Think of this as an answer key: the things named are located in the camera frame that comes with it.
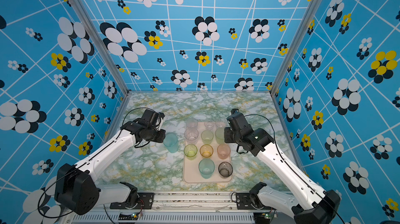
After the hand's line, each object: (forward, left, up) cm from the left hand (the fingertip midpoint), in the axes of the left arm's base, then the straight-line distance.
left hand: (164, 135), depth 84 cm
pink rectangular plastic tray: (-9, -23, -10) cm, 27 cm away
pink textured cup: (-5, -33, -9) cm, 34 cm away
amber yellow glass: (-5, -23, -9) cm, 25 cm away
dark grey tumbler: (-15, -33, -10) cm, 38 cm away
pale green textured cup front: (+4, -23, -8) cm, 25 cm away
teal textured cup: (-14, -23, -10) cm, 29 cm away
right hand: (-3, -34, +9) cm, 35 cm away
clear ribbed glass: (+12, -25, -8) cm, 29 cm away
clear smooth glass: (+5, -14, -9) cm, 17 cm away
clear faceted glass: (+13, -32, -9) cm, 36 cm away
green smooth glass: (-5, -14, -10) cm, 18 cm away
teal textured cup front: (0, -2, -8) cm, 8 cm away
